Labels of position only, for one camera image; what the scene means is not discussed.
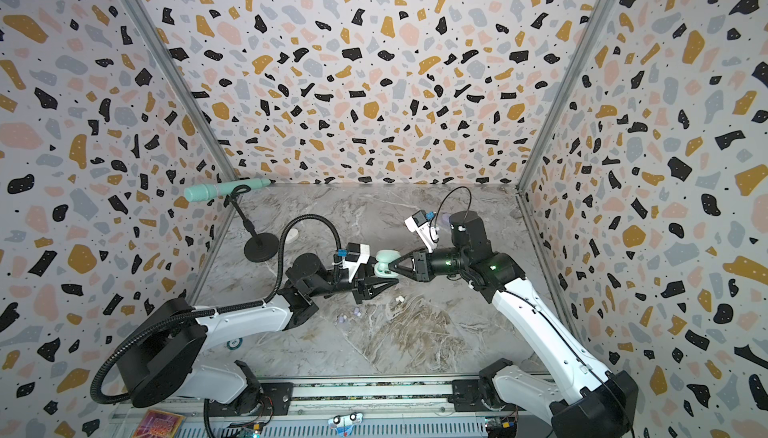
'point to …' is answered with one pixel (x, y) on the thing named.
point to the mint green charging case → (384, 257)
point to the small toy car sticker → (344, 423)
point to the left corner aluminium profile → (205, 128)
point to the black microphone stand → (261, 246)
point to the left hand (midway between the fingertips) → (399, 273)
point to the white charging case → (292, 235)
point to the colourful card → (158, 424)
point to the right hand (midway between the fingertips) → (392, 265)
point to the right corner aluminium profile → (545, 134)
